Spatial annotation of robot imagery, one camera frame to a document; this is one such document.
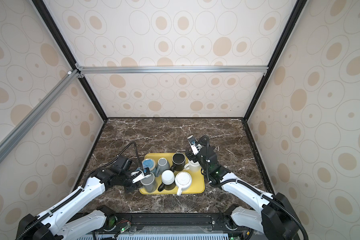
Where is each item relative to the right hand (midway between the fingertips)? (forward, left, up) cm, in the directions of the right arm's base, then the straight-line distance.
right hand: (195, 142), depth 80 cm
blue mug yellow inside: (-7, +26, -10) cm, 29 cm away
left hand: (-16, +29, -12) cm, 35 cm away
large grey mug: (-19, +25, -9) cm, 32 cm away
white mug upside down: (-16, +7, -12) cm, 22 cm away
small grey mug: (-8, +18, -10) cm, 22 cm away
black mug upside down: (-6, +10, -11) cm, 16 cm away
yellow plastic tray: (-16, -1, -20) cm, 26 cm away
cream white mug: (-7, +1, -16) cm, 17 cm away
